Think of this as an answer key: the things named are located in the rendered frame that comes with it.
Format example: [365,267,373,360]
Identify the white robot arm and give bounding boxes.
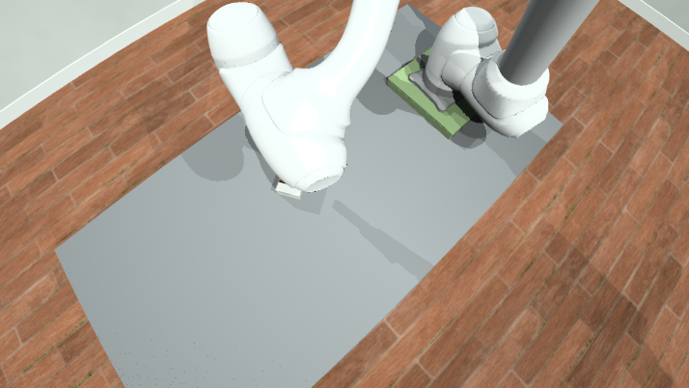
[207,0,599,192]

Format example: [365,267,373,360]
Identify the white power strip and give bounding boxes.
[276,180,304,200]

